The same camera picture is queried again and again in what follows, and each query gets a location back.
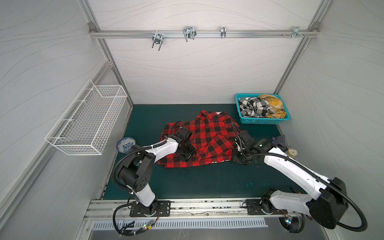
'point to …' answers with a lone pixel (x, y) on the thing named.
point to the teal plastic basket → (259, 120)
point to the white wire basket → (88, 125)
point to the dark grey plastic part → (279, 142)
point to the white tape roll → (291, 152)
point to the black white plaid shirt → (254, 107)
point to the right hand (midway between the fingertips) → (234, 155)
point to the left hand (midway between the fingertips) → (198, 154)
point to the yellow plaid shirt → (276, 107)
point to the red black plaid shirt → (214, 135)
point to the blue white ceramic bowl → (124, 145)
